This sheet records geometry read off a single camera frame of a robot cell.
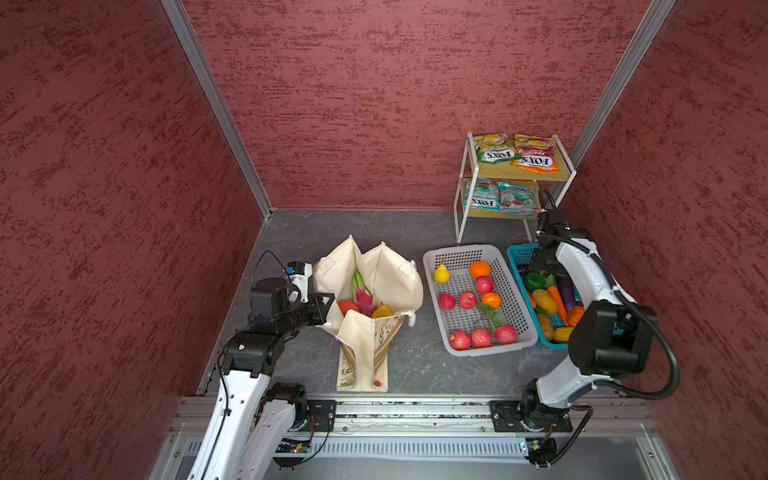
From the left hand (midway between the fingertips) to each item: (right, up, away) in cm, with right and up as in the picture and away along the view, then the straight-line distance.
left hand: (332, 303), depth 73 cm
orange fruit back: (+44, +6, +24) cm, 51 cm away
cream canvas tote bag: (+9, -8, -4) cm, 13 cm away
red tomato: (+2, -3, +9) cm, 10 cm away
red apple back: (+45, +1, +21) cm, 50 cm away
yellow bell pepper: (+62, -3, +17) cm, 64 cm away
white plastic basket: (+37, +9, +26) cm, 46 cm away
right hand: (+63, +6, +12) cm, 64 cm away
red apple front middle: (+40, -12, +9) cm, 43 cm away
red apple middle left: (+32, -4, +17) cm, 36 cm away
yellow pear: (+32, +4, +25) cm, 40 cm away
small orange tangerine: (+46, -3, +17) cm, 49 cm away
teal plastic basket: (+59, +10, +27) cm, 66 cm away
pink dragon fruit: (+7, -2, +13) cm, 14 cm away
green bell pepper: (+62, +2, +22) cm, 66 cm away
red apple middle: (+39, -3, +18) cm, 43 cm away
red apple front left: (+34, -12, +8) cm, 37 cm away
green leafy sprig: (+46, -8, +16) cm, 50 cm away
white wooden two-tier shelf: (+38, +37, +11) cm, 54 cm away
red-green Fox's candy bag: (+58, +29, +26) cm, 70 cm away
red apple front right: (+48, -11, +10) cm, 50 cm away
